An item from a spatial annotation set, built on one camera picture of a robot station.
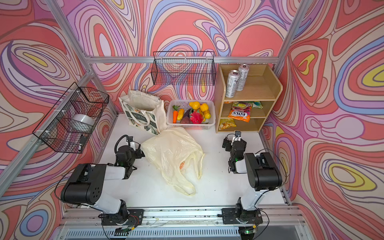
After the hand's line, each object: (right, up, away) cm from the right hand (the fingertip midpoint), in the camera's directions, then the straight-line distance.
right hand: (233, 140), depth 97 cm
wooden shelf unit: (+5, +27, -11) cm, 30 cm away
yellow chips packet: (-3, +11, +11) cm, 16 cm away
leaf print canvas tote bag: (-56, +19, -9) cm, 60 cm away
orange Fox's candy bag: (+4, +19, -2) cm, 20 cm away
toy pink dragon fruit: (-25, +16, +9) cm, 31 cm away
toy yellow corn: (-36, +19, +17) cm, 44 cm away
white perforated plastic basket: (-33, +27, +19) cm, 47 cm away
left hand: (-62, -2, -2) cm, 63 cm away
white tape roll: (-80, +11, -26) cm, 85 cm away
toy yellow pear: (-25, +25, +15) cm, 38 cm away
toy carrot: (-41, +19, +16) cm, 48 cm away
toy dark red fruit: (-32, +14, +8) cm, 36 cm away
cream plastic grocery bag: (-39, -4, -14) cm, 42 cm away
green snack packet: (+8, +23, -1) cm, 25 cm away
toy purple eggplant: (-31, +19, +17) cm, 41 cm away
